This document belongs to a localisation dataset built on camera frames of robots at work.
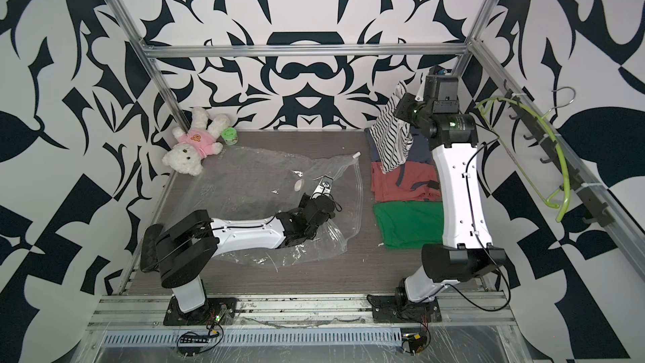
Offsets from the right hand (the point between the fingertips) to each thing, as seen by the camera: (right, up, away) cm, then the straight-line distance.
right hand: (401, 98), depth 70 cm
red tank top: (+15, -26, +32) cm, 44 cm away
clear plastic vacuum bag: (-50, -27, +32) cm, 65 cm away
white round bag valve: (-32, -27, +29) cm, 51 cm away
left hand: (-22, -27, +15) cm, 38 cm away
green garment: (+9, -40, +20) cm, 46 cm away
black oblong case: (-77, -48, +11) cm, 92 cm away
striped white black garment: (0, -10, +9) cm, 13 cm away
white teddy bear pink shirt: (-73, -10, +35) cm, 81 cm away
